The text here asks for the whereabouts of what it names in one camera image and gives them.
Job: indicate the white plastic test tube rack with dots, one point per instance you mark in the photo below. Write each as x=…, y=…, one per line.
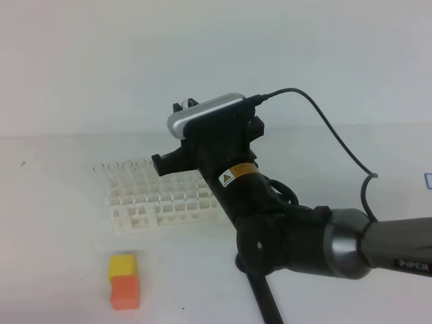
x=138, y=200

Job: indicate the black stand pole with knob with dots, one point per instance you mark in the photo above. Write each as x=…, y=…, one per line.
x=263, y=296

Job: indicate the yellow foam cube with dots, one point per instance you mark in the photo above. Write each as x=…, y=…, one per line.
x=122, y=265

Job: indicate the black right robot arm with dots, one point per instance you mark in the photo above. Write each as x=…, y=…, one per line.
x=274, y=231

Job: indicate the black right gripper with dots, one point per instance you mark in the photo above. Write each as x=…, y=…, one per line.
x=214, y=142

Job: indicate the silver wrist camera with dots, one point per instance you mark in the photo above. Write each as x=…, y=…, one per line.
x=177, y=122

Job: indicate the orange foam cube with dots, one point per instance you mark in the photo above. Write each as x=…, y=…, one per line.
x=125, y=292

